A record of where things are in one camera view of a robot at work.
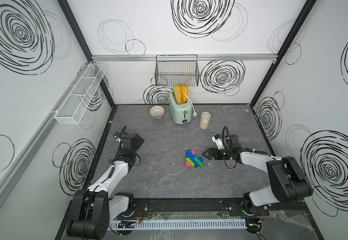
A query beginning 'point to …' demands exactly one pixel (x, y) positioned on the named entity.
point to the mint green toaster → (179, 113)
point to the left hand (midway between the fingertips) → (134, 139)
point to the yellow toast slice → (177, 92)
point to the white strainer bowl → (157, 111)
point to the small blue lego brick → (190, 155)
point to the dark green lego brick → (198, 162)
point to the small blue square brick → (200, 158)
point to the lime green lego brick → (191, 163)
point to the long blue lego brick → (192, 160)
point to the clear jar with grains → (205, 117)
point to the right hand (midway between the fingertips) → (208, 154)
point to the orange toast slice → (185, 88)
